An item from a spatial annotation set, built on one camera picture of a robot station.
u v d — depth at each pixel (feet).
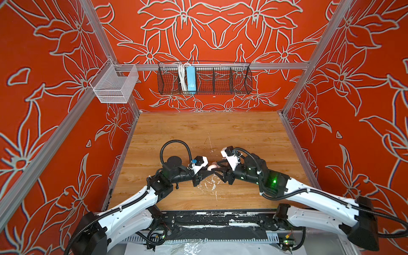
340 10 2.34
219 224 2.39
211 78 3.19
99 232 1.35
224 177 1.99
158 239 2.35
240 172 1.94
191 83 2.98
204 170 2.08
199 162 1.90
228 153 1.93
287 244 2.24
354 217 1.32
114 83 3.06
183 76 2.94
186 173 2.04
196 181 2.04
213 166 2.20
